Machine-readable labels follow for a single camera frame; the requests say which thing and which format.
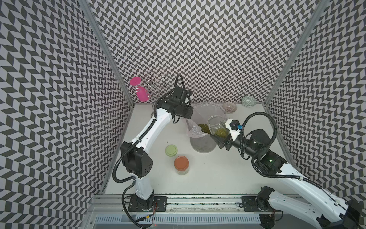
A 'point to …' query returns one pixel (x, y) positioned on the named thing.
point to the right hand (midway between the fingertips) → (216, 130)
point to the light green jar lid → (171, 150)
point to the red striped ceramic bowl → (229, 107)
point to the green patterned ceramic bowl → (249, 101)
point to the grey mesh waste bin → (206, 145)
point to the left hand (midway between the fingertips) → (189, 113)
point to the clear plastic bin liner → (198, 127)
